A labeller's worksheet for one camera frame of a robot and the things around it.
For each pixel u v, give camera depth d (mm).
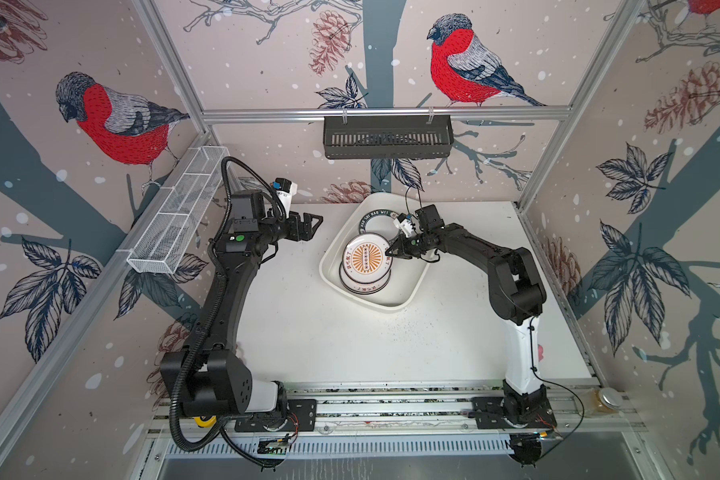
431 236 829
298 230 685
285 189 673
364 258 978
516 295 562
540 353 827
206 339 416
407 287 949
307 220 697
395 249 899
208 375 398
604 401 667
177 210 783
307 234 698
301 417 729
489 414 728
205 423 710
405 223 927
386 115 928
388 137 1041
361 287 951
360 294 941
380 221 1136
